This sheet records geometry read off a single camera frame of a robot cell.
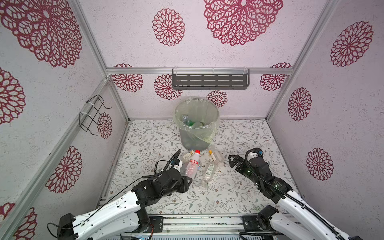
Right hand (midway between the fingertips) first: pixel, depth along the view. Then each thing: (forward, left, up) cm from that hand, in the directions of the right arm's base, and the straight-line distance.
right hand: (233, 158), depth 77 cm
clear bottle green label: (-3, +12, -13) cm, 18 cm away
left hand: (-12, +23, -4) cm, 26 cm away
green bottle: (+29, +23, -4) cm, 37 cm away
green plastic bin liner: (+32, +18, -2) cm, 37 cm away
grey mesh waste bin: (+20, +22, -15) cm, 33 cm away
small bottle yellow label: (+8, +7, -14) cm, 18 cm away
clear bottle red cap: (-5, +21, +1) cm, 22 cm away
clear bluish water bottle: (+25, +26, +3) cm, 36 cm away
